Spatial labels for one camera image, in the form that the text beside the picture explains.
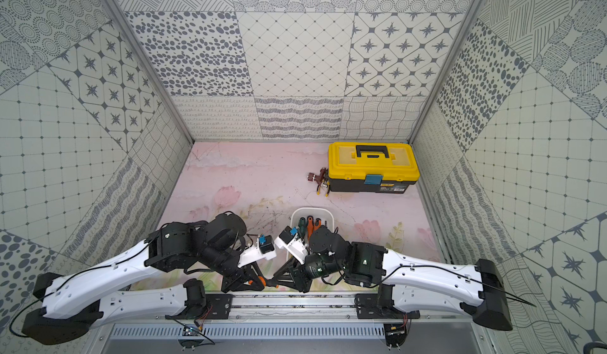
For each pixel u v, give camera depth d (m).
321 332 0.70
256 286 0.57
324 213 0.90
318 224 0.90
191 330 0.71
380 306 0.66
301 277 0.55
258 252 0.54
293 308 0.76
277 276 0.58
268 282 0.59
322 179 1.04
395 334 0.72
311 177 1.04
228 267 0.52
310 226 0.90
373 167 0.89
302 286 0.53
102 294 0.42
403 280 0.45
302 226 0.90
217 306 0.73
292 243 0.56
